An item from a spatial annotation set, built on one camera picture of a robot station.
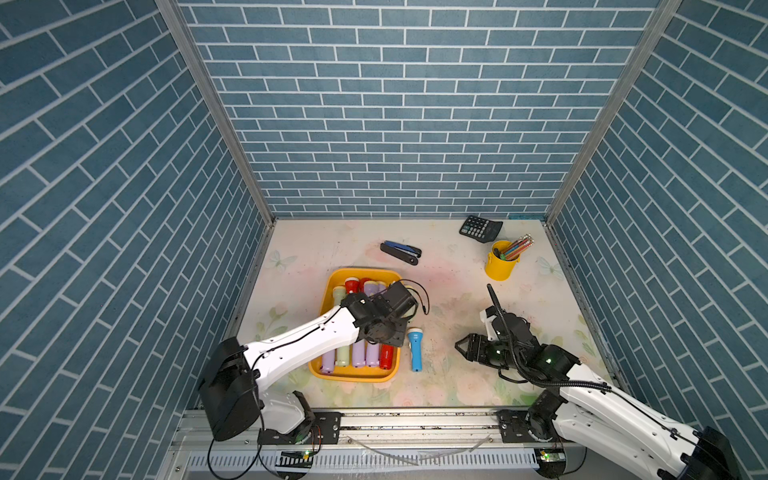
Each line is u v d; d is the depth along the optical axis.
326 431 0.74
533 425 0.66
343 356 0.83
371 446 0.72
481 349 0.70
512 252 0.96
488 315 0.75
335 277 0.96
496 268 1.00
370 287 0.93
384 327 0.57
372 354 0.83
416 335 0.87
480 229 1.15
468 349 0.72
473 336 0.72
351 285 0.96
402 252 1.09
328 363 0.82
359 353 0.83
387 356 0.83
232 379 0.39
